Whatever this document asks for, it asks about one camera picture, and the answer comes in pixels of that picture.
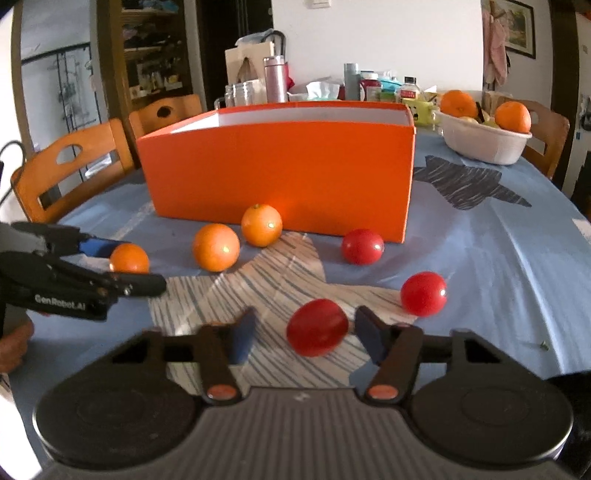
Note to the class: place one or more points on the tissue box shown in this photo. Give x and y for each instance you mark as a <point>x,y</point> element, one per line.
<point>318,90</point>

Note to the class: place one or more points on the clear glass mug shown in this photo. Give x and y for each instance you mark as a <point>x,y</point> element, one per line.
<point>247,94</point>

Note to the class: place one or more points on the grey bottle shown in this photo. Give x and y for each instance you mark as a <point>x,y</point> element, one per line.
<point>352,83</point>

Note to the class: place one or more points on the white fruit bowl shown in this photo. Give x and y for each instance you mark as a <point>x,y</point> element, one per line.
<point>480,144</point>

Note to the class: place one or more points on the framed wall picture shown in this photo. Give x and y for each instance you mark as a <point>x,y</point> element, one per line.
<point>521,27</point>

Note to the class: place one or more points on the black capped labelled bottle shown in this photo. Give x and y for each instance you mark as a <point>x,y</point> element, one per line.
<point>408,90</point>

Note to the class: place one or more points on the pink thermos bottle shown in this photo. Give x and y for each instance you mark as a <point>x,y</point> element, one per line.
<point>274,81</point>

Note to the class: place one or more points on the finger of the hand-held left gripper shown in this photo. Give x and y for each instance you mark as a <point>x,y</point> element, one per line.
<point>99,248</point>
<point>143,285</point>

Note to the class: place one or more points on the pale yellow fruit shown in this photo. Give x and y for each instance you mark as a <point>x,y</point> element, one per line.
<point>487,123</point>

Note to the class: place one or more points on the person's left hand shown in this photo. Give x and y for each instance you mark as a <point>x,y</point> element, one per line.
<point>14,346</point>

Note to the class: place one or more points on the white wall switch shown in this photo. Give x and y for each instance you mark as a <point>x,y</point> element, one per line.
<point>318,3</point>

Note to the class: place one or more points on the dark wooden cabinet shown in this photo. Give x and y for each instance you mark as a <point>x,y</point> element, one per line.
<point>152,55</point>

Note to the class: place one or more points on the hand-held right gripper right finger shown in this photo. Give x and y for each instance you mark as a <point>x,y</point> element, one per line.
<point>369,333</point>

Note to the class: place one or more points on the wooden chair with round cutout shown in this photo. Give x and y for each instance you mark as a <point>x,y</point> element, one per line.
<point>184,106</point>

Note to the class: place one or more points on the red tomato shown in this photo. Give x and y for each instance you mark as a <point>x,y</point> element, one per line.
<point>362,247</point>
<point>317,327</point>
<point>423,294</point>

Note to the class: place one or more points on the blue star printed tablecloth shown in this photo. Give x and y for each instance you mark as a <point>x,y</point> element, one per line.
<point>485,258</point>

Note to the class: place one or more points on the small orange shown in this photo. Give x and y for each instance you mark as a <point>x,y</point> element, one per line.
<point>131,261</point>

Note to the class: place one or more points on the orange cardboard box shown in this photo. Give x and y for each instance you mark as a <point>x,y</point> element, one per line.
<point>277,170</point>

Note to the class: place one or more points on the wooden chair with oval cutout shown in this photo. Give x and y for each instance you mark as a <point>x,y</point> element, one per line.
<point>92,138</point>

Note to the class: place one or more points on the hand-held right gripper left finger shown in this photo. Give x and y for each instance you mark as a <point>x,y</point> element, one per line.
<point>242,336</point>

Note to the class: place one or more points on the pink hanging clothes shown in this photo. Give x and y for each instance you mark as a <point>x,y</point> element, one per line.
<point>496,41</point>

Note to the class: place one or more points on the yellow panda box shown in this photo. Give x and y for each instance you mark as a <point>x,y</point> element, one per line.
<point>418,113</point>

